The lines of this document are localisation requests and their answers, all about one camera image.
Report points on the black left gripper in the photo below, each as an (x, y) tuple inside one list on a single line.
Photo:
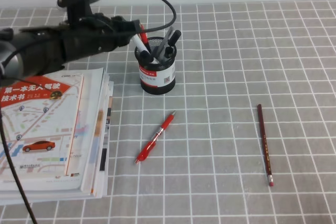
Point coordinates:
[(93, 34)]

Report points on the black capped marker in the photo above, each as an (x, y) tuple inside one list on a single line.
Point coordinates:
[(171, 42)]

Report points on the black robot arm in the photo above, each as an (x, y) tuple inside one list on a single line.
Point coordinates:
[(41, 50)]

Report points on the black mesh pen holder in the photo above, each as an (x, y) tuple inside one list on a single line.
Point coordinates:
[(157, 79)]

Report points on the red capped marker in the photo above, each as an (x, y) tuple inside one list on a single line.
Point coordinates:
[(144, 39)]

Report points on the grey transparent pen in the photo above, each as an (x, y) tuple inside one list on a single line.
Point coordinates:
[(163, 42)]

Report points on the orange white car book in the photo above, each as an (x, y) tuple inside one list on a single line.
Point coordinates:
[(39, 117)]

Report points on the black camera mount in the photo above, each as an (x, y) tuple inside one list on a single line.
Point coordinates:
[(79, 13)]

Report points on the dark red pencil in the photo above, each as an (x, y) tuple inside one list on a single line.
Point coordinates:
[(265, 146)]

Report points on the white marker pen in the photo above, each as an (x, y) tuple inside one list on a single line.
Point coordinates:
[(145, 56)]

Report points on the black clip pen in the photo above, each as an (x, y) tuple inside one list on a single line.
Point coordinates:
[(168, 53)]

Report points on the red gel pen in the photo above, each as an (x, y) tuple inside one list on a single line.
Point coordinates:
[(151, 144)]

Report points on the stack of magazines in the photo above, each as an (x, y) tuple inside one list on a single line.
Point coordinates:
[(85, 176)]

